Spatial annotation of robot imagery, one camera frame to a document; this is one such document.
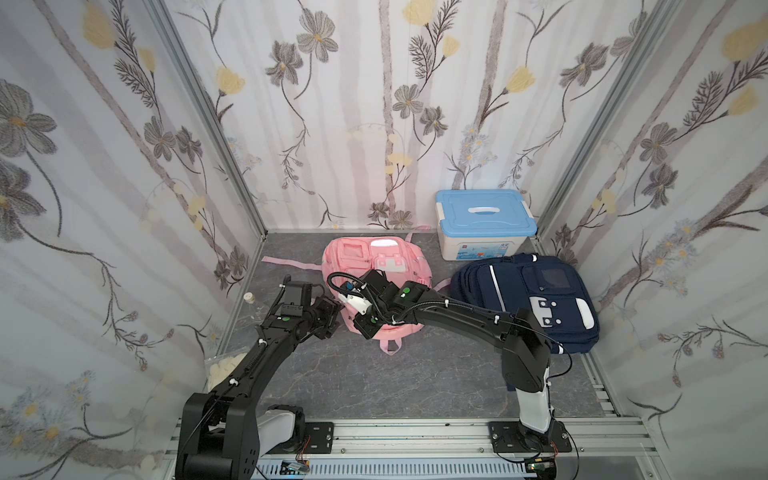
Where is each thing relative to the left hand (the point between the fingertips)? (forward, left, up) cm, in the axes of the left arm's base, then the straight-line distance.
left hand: (349, 306), depth 85 cm
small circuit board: (-37, +10, -11) cm, 40 cm away
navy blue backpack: (+10, -67, -8) cm, 68 cm away
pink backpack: (+22, -16, -7) cm, 28 cm away
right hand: (-5, -3, +3) cm, 7 cm away
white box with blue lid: (+29, -45, +4) cm, 53 cm away
